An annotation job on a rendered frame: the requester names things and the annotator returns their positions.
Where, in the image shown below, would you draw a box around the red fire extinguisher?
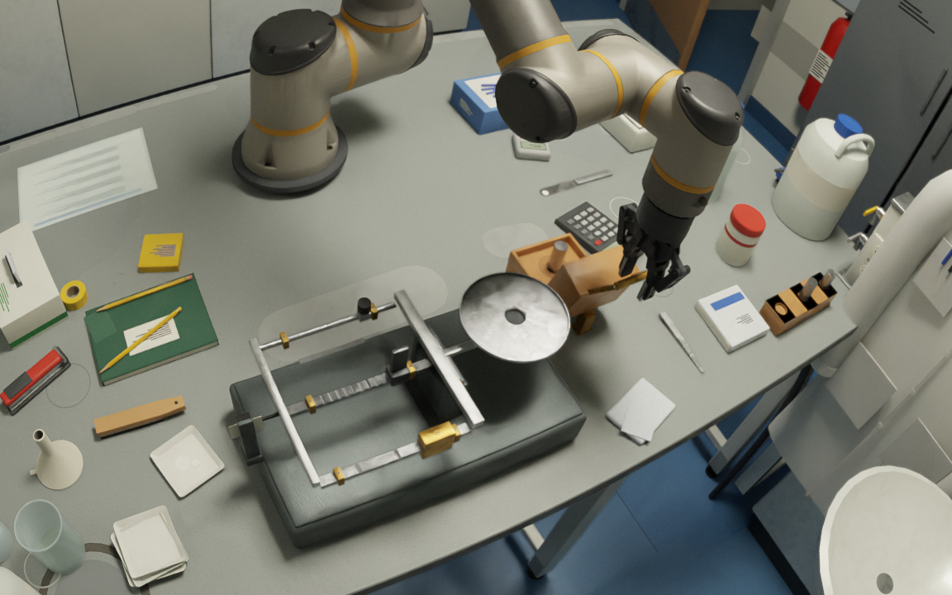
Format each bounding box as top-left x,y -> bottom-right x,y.
797,12 -> 854,112

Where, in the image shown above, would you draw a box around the large brass front poise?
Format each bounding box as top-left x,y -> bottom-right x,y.
418,421 -> 462,459

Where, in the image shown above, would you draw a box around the white jug blue cap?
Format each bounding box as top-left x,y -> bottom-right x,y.
771,113 -> 876,243

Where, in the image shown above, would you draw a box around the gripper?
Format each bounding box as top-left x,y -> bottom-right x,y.
617,192 -> 704,301

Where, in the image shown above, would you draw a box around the wooden case lid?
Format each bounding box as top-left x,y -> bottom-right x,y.
562,246 -> 651,335

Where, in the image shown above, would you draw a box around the wooden flat stick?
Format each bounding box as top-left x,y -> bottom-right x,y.
93,396 -> 187,439

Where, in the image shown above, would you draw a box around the grey pointer scale post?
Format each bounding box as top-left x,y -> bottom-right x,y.
227,412 -> 267,466

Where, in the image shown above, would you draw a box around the white square weighing dish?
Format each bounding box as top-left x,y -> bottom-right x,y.
149,424 -> 226,499

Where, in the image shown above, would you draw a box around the wooden weight case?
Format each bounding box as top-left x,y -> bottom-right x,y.
507,234 -> 601,336

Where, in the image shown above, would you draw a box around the grey tap fixture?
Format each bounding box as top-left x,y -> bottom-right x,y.
846,193 -> 916,283

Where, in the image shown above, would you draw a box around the white jar red lid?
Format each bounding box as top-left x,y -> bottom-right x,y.
715,203 -> 767,268

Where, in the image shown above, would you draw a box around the red and black stapler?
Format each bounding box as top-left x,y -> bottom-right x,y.
0,346 -> 72,415

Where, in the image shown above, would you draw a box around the white notebook blue label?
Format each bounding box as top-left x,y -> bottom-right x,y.
695,284 -> 771,355

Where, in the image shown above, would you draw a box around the white round basin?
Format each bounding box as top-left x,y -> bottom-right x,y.
818,464 -> 952,595

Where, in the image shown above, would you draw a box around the white printed paper sheet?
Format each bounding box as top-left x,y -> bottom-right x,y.
17,127 -> 159,231

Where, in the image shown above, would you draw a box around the grey round plate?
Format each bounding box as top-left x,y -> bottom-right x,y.
38,542 -> 128,595

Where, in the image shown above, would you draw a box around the blue flat box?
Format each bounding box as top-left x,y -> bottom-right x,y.
449,74 -> 512,136

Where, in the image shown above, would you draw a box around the yellow sticky note pad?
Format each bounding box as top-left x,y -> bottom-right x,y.
137,232 -> 185,274

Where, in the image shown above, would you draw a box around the silver spatula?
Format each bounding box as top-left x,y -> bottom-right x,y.
539,170 -> 614,198

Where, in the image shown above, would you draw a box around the silver round balance pan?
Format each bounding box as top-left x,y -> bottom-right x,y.
459,274 -> 573,365

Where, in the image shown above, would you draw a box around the yellow pencil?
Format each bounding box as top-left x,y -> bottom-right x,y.
95,274 -> 195,313
98,307 -> 183,374

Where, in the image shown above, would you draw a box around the white funnel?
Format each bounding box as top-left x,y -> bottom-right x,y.
29,427 -> 85,491

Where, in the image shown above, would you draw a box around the dark grey balance base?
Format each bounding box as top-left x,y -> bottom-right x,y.
230,310 -> 588,550

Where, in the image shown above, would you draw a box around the green notebook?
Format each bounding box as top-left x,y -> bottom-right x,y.
83,273 -> 220,387

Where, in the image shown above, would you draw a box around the white folded paper sheets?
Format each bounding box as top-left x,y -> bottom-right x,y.
605,378 -> 678,446

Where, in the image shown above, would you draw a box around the dark grey calculator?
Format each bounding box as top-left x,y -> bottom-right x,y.
555,202 -> 622,254

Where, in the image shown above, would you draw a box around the wooden weight set box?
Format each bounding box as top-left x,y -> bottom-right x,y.
759,270 -> 840,337

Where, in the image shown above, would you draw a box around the clear glass beaker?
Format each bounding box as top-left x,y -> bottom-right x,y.
12,498 -> 87,576

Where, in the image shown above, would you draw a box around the white flat box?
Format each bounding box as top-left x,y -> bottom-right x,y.
599,112 -> 659,155

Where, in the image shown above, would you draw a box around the grey metal cabinet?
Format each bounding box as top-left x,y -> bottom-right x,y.
807,0 -> 952,236

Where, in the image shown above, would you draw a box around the white box green stripes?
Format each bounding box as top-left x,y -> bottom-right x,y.
0,222 -> 69,349

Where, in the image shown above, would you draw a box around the stack of white weighing dishes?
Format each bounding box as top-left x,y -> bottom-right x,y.
110,505 -> 190,588

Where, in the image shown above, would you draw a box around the silver balance beam frame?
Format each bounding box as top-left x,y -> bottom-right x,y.
248,289 -> 486,489

